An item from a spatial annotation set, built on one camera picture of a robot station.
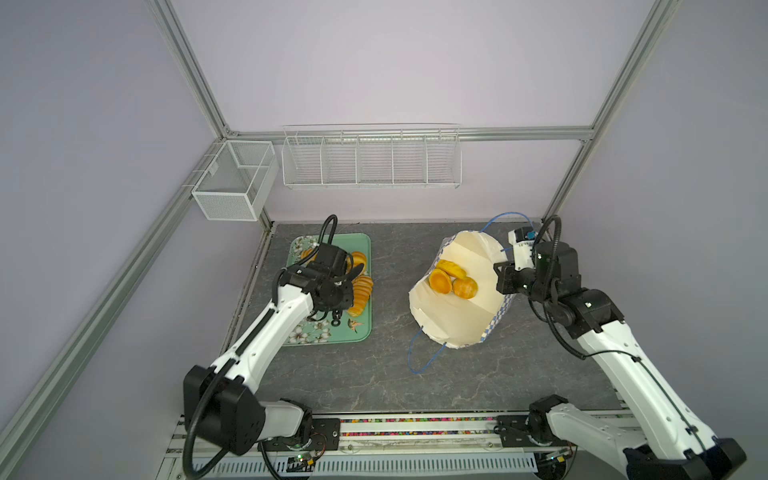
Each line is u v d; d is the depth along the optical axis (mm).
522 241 618
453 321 937
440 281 943
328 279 712
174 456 721
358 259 929
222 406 389
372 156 990
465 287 936
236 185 1000
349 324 933
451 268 936
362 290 959
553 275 517
